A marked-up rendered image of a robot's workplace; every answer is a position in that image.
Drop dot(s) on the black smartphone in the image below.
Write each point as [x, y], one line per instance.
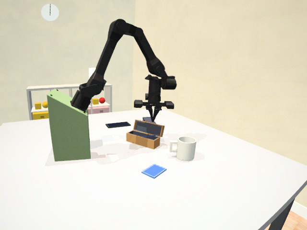
[119, 124]

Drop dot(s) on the cream white mug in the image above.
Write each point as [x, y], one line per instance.
[185, 149]

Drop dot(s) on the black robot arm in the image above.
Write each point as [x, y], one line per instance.
[96, 82]

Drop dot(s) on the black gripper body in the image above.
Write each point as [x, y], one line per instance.
[153, 100]

